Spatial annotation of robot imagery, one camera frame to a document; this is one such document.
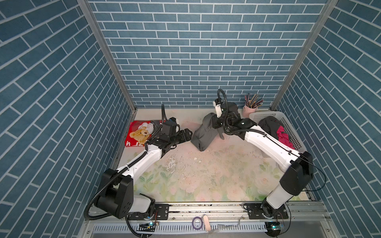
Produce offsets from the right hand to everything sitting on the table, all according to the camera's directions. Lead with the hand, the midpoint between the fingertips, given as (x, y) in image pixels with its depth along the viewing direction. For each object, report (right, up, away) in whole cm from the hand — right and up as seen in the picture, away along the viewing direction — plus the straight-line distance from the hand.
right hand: (211, 114), depth 82 cm
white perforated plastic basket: (+55, -16, +12) cm, 58 cm away
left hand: (-13, -11, +4) cm, 18 cm away
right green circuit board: (+29, -55, -11) cm, 63 cm away
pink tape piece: (-3, -51, -14) cm, 53 cm away
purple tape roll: (-7, -52, -9) cm, 53 cm away
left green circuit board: (-32, -55, -11) cm, 65 cm away
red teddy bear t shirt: (-47, -11, +17) cm, 51 cm away
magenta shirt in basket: (+48, -14, +12) cm, 51 cm away
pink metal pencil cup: (+29, +4, +30) cm, 42 cm away
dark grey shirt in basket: (+42, -6, +18) cm, 46 cm away
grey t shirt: (-3, -11, +9) cm, 15 cm away
